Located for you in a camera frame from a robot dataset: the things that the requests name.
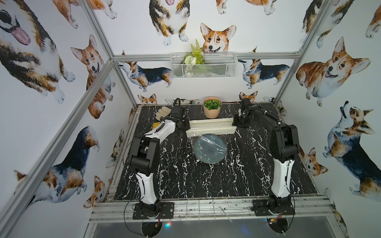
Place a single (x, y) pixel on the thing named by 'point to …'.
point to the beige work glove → (162, 112)
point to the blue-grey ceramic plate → (210, 148)
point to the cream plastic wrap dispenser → (224, 126)
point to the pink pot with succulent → (212, 105)
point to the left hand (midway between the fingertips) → (190, 124)
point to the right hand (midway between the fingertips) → (233, 123)
